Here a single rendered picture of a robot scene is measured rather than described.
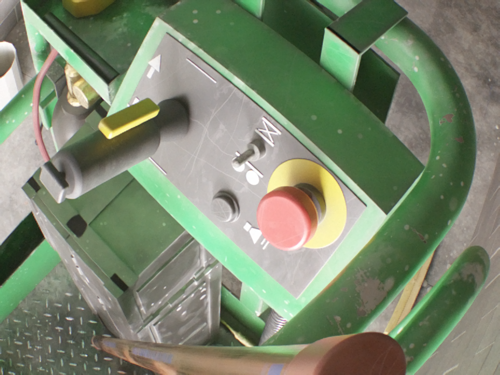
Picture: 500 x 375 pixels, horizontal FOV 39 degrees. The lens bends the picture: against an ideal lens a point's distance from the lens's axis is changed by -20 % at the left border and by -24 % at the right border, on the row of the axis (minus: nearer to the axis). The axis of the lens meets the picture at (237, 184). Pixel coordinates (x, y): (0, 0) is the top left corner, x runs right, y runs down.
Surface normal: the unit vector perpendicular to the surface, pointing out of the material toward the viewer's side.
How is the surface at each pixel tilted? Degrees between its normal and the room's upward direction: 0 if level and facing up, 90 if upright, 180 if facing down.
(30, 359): 0
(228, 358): 74
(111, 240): 0
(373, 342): 16
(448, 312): 9
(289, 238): 58
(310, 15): 90
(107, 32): 0
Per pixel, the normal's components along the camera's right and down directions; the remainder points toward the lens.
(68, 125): -0.23, 0.28
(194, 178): -0.58, 0.33
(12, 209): 0.04, -0.39
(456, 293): 0.04, -0.58
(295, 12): -0.70, 0.65
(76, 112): 0.02, -0.13
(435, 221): 0.35, -0.05
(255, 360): -0.80, -0.60
